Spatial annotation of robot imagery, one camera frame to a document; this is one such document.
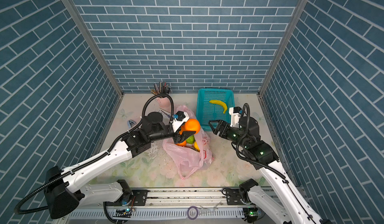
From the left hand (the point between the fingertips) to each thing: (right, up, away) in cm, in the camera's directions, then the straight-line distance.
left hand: (192, 127), depth 68 cm
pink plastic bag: (-1, -19, +7) cm, 20 cm away
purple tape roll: (0, -41, +2) cm, 41 cm away
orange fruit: (0, +1, -2) cm, 2 cm away
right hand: (+9, +2, -1) cm, 9 cm away
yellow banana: (+20, +12, +44) cm, 50 cm away
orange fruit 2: (-7, -14, +23) cm, 27 cm away
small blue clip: (-44, -2, +32) cm, 55 cm away
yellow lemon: (+2, -14, +18) cm, 23 cm away
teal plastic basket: (+14, +11, +47) cm, 50 cm away
